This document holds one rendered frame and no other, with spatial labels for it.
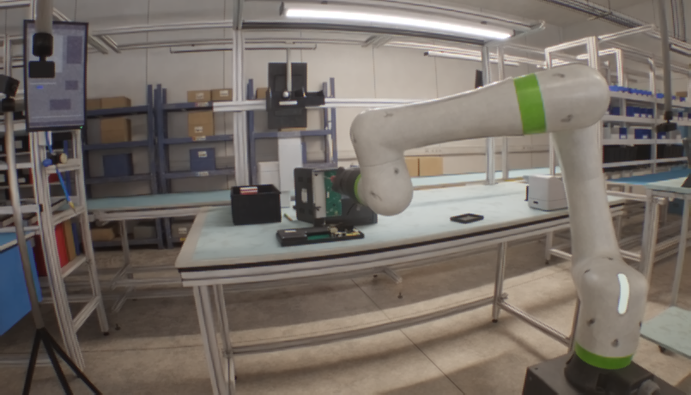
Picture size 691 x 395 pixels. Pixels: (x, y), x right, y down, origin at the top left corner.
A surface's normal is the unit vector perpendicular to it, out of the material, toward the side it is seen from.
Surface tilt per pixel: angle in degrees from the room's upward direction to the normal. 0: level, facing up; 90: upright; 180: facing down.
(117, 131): 90
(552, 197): 90
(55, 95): 101
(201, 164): 90
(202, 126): 90
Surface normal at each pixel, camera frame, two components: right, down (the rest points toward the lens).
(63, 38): 0.65, 0.24
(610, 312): -0.69, 0.10
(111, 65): 0.28, 0.08
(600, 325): -0.83, 0.08
